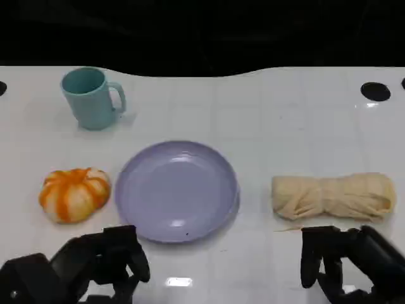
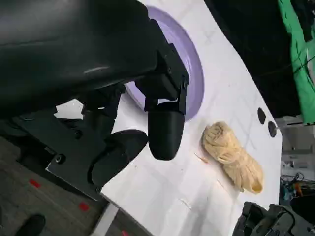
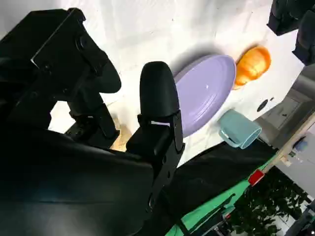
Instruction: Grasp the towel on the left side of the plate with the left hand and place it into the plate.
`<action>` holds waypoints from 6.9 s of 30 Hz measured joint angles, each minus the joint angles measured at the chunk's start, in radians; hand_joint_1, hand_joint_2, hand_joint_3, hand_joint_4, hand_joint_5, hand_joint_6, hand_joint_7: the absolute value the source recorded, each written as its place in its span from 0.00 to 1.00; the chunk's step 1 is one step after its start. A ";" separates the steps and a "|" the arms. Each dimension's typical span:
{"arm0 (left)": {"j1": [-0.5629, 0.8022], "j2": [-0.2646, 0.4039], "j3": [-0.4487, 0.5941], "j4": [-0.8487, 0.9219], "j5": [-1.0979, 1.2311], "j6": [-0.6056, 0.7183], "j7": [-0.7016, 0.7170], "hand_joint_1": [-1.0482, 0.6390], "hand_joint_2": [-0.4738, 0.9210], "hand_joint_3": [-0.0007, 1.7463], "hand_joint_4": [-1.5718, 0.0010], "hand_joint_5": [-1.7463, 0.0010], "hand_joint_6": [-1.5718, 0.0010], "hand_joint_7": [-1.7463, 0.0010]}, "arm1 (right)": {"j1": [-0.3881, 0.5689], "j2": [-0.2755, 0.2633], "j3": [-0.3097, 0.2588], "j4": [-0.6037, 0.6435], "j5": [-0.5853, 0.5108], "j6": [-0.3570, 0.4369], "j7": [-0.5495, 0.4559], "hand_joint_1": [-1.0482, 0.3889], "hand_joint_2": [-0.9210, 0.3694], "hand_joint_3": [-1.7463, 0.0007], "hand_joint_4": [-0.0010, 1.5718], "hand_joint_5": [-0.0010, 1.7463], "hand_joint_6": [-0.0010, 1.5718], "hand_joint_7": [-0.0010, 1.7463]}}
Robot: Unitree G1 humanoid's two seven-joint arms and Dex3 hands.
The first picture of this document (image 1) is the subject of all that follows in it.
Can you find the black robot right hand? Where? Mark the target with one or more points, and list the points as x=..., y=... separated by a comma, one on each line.
x=357, y=250

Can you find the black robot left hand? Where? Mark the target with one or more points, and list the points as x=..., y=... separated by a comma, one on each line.
x=114, y=253

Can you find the beige towel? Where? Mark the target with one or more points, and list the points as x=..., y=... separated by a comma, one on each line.
x=332, y=196

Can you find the orange and white bread roll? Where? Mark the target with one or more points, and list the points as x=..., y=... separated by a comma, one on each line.
x=74, y=196

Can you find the lilac plate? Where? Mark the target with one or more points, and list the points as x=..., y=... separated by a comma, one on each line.
x=177, y=193

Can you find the pale green mug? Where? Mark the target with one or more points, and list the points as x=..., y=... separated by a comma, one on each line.
x=90, y=101

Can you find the black backdrop curtain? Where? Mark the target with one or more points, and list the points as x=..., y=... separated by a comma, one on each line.
x=202, y=31

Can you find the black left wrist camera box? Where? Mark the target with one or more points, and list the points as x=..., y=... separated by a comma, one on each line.
x=28, y=278

